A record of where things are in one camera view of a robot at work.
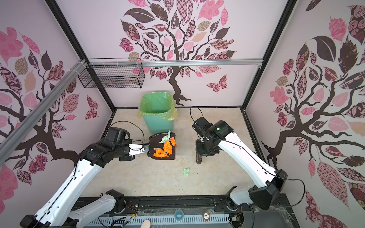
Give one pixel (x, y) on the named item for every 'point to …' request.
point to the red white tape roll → (206, 215)
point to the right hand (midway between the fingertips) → (202, 151)
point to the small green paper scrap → (166, 138)
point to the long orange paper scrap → (173, 141)
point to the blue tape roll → (178, 214)
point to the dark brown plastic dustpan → (154, 140)
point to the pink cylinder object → (146, 223)
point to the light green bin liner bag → (159, 104)
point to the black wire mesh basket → (113, 72)
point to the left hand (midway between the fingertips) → (133, 147)
